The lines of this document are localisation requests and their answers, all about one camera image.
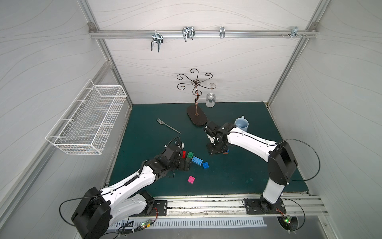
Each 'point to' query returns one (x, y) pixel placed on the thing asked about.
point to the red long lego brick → (184, 154)
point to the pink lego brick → (191, 179)
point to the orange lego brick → (226, 153)
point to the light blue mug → (242, 123)
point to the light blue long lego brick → (197, 161)
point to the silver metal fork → (161, 122)
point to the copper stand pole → (196, 82)
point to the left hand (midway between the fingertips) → (185, 161)
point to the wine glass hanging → (210, 98)
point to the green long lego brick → (190, 155)
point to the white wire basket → (86, 125)
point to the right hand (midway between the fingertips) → (213, 151)
